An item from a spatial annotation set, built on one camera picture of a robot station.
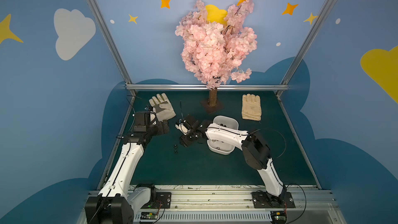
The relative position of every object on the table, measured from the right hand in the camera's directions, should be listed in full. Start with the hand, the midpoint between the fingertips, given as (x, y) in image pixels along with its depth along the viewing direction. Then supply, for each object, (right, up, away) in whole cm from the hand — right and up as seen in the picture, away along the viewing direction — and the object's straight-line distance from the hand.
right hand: (184, 138), depth 90 cm
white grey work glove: (-18, +18, +21) cm, 33 cm away
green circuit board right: (+47, -34, -17) cm, 61 cm away
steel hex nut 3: (+23, +7, +11) cm, 27 cm away
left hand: (-13, +10, -8) cm, 18 cm away
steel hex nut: (-6, -5, +2) cm, 8 cm away
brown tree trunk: (+18, +25, +15) cm, 35 cm away
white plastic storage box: (+20, -6, +1) cm, 21 cm away
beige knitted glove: (+47, +17, +21) cm, 54 cm away
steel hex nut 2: (-5, -8, 0) cm, 10 cm away
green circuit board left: (-15, -33, -18) cm, 41 cm away
